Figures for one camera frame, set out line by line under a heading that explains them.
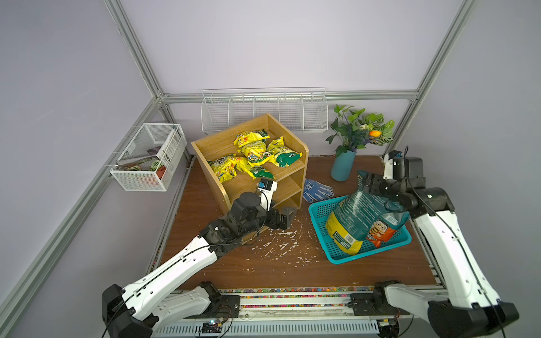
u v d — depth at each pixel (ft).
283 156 2.34
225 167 2.23
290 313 2.42
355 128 2.66
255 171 2.10
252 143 2.45
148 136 2.77
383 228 2.64
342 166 3.38
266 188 1.96
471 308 1.20
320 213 3.06
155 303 1.36
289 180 2.94
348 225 2.62
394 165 1.82
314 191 3.46
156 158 2.28
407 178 1.67
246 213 1.68
